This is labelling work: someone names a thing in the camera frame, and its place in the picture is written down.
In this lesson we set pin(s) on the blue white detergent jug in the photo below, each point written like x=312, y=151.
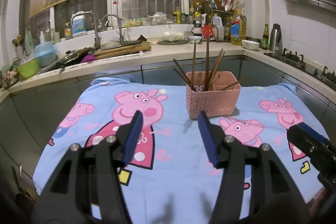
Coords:
x=78, y=27

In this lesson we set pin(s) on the red packet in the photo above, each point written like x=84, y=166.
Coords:
x=207, y=31

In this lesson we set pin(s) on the white plastic jug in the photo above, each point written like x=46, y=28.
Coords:
x=217, y=21

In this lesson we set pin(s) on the steel kettle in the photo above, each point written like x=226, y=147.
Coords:
x=275, y=40

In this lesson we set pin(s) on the brown wooden chopstick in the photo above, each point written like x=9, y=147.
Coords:
x=235, y=83
x=215, y=68
x=193, y=67
x=186, y=80
x=179, y=68
x=206, y=85

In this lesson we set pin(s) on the wooden cutting board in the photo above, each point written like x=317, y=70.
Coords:
x=120, y=51

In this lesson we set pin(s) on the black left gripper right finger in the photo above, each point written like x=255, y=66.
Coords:
x=255, y=187

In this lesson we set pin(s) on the green plastic bowl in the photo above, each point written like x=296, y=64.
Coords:
x=29, y=68

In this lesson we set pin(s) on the blue plastic container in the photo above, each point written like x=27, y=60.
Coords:
x=45, y=53

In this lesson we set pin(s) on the white ceramic bowl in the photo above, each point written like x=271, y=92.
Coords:
x=250, y=45

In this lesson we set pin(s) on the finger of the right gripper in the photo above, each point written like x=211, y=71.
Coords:
x=311, y=131
x=320, y=152

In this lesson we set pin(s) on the yellow cooking oil bottle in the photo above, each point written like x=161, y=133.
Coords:
x=238, y=27

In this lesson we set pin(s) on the chrome sink faucet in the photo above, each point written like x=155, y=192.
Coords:
x=91, y=24

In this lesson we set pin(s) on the green glass bottle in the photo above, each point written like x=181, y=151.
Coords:
x=265, y=38

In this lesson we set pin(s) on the blue Peppa Pig towel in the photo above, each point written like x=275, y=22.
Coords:
x=170, y=179

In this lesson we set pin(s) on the black pan with lid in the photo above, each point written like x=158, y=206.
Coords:
x=72, y=58

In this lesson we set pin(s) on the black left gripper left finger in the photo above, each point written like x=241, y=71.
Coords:
x=85, y=187

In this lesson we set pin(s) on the gas stove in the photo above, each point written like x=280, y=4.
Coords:
x=297, y=61

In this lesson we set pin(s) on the pink perforated utensil basket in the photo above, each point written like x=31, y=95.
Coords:
x=214, y=102

